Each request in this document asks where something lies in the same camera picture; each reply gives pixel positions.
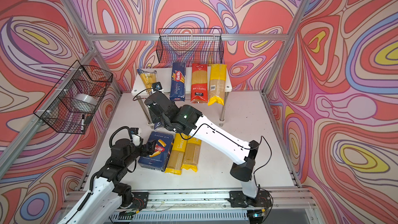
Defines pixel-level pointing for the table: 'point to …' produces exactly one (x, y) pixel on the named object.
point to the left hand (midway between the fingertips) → (150, 138)
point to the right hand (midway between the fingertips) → (159, 109)
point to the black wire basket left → (56, 110)
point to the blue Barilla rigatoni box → (159, 160)
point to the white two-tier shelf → (164, 76)
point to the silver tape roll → (84, 102)
